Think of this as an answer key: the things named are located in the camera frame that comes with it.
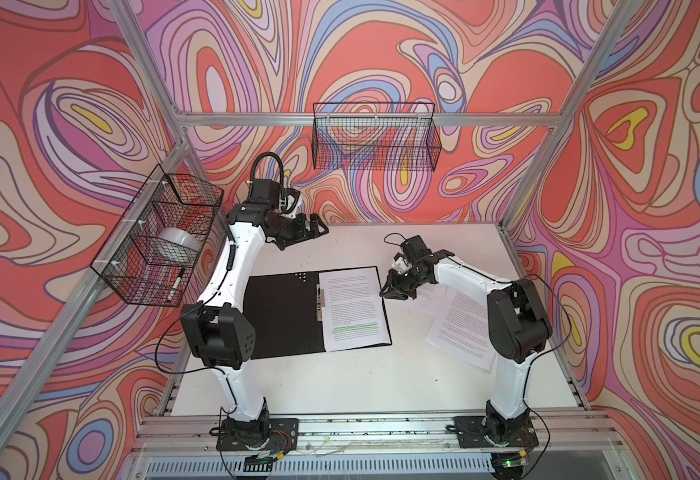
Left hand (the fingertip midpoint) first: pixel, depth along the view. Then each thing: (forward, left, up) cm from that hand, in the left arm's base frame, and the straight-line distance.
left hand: (317, 230), depth 82 cm
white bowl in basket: (-8, +33, +5) cm, 35 cm away
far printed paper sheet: (-6, -36, -27) cm, 45 cm away
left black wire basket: (-11, +39, +3) cm, 41 cm away
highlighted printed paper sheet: (-13, -10, -25) cm, 30 cm away
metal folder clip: (-8, +1, -25) cm, 26 cm away
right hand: (-10, -20, -20) cm, 30 cm away
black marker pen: (-17, +33, -1) cm, 38 cm away
